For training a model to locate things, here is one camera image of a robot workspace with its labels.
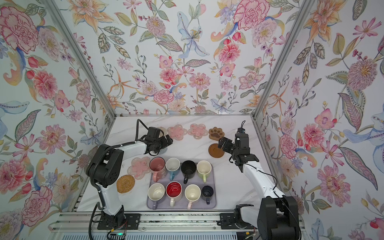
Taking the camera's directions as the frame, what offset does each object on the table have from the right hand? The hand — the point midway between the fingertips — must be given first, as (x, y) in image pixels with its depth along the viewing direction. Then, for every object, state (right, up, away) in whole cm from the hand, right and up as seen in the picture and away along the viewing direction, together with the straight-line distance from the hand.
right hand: (225, 141), depth 87 cm
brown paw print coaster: (-2, +4, +23) cm, 24 cm away
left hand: (-33, -2, +12) cm, 36 cm away
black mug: (-22, -17, +1) cm, 28 cm away
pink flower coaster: (-15, +6, +24) cm, 29 cm away
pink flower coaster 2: (-31, +5, +24) cm, 39 cm away
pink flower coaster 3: (-52, -16, +6) cm, 55 cm away
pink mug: (-40, -15, +2) cm, 43 cm away
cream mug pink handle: (-19, -28, -6) cm, 34 cm away
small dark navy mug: (-11, -28, -6) cm, 31 cm away
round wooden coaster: (-4, -8, +13) cm, 16 cm away
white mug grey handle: (-39, -28, -5) cm, 49 cm away
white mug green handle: (-13, -17, +2) cm, 21 cm away
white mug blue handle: (-31, -14, 0) cm, 34 cm away
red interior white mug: (-30, -27, -5) cm, 40 cm away
